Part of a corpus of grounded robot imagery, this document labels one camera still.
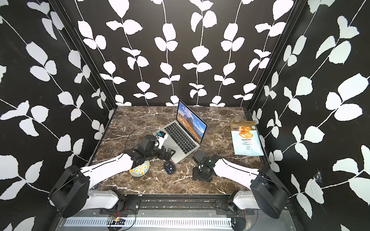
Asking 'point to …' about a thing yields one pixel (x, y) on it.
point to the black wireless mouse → (169, 167)
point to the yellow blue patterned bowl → (139, 169)
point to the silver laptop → (184, 135)
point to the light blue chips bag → (246, 139)
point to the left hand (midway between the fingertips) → (170, 147)
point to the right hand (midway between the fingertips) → (194, 176)
